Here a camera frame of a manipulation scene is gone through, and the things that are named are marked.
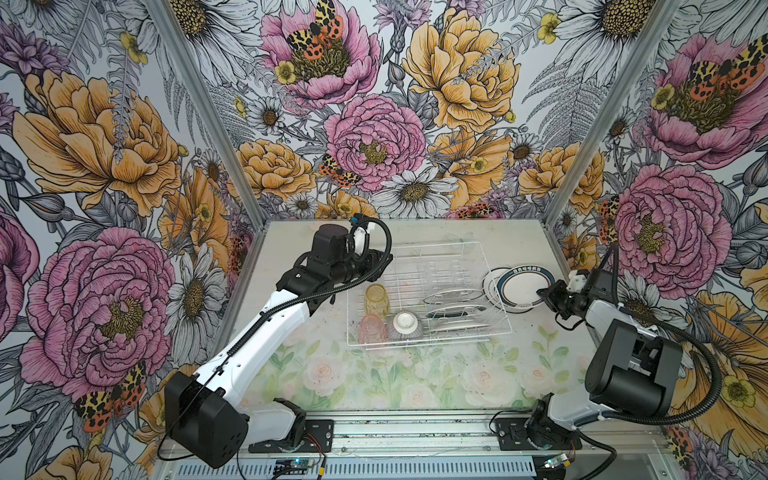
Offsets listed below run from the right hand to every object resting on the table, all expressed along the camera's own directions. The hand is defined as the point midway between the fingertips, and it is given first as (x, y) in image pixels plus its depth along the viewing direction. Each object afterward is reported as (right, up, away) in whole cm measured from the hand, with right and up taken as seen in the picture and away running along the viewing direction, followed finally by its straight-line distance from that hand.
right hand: (537, 296), depth 91 cm
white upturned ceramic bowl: (-40, -7, -5) cm, 41 cm away
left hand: (-45, +10, -16) cm, 49 cm away
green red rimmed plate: (-3, +2, +9) cm, 9 cm away
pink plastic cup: (-49, -8, -8) cm, 50 cm away
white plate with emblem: (-11, 0, +11) cm, 15 cm away
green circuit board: (-67, -37, -20) cm, 79 cm away
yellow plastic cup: (-48, -1, -4) cm, 48 cm away
